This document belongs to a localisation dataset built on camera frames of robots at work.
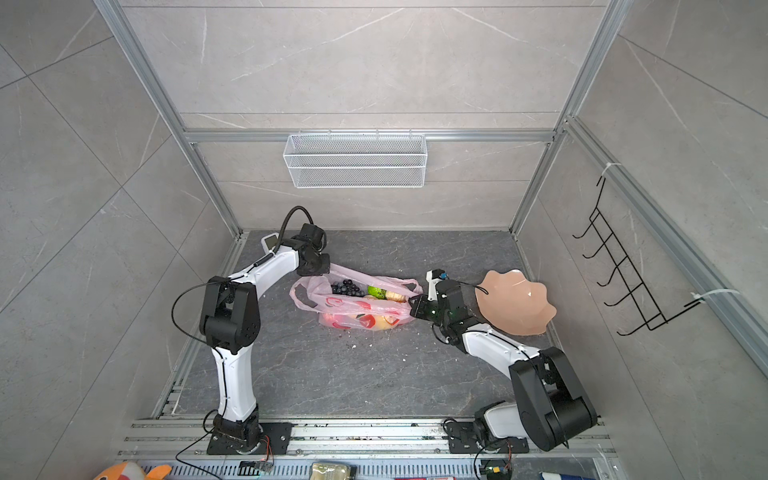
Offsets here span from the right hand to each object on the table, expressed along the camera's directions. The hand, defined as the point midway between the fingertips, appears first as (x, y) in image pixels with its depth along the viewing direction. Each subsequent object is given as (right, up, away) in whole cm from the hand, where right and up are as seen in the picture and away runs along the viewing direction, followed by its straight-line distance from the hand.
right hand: (409, 297), depth 89 cm
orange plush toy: (-62, -35, -25) cm, 76 cm away
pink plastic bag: (-18, 0, -1) cm, 18 cm away
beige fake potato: (-6, 0, +6) cm, 9 cm away
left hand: (-29, +11, +11) cm, 33 cm away
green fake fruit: (-10, +1, +6) cm, 12 cm away
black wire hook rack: (+48, +4, -25) cm, 55 cm away
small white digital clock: (-52, +18, +22) cm, 59 cm away
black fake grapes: (-20, +2, +8) cm, 22 cm away
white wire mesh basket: (-17, +45, +11) cm, 50 cm away
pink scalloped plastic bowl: (+36, -3, +11) cm, 38 cm away
